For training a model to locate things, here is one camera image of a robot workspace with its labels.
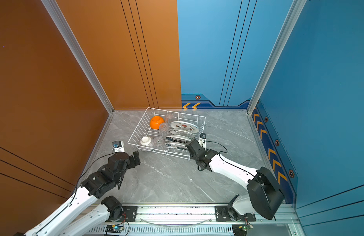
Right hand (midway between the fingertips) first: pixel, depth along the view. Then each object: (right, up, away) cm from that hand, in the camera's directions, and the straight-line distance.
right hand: (195, 151), depth 87 cm
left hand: (-34, +1, -10) cm, 36 cm away
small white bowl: (-32, +5, +7) cm, 33 cm away
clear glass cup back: (-17, +20, +16) cm, 31 cm away
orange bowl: (-28, +18, +18) cm, 38 cm away
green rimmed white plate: (-11, +4, -1) cm, 12 cm away
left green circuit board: (-41, -35, -16) cm, 56 cm away
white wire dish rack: (-23, +6, +4) cm, 24 cm away
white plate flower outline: (-10, +8, -4) cm, 13 cm away
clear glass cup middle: (-20, +13, +9) cm, 25 cm away
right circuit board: (+21, -34, -17) cm, 44 cm away
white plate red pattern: (-6, +15, +10) cm, 19 cm away
